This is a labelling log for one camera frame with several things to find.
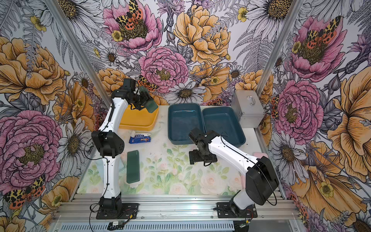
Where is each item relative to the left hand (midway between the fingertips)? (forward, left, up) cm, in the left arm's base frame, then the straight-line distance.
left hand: (150, 104), depth 95 cm
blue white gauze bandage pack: (-14, +9, -19) cm, 25 cm away
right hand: (-37, -31, -10) cm, 50 cm away
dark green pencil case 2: (-33, +9, -21) cm, 40 cm away
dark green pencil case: (-2, -2, 0) cm, 2 cm away
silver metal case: (+4, -66, -6) cm, 66 cm away
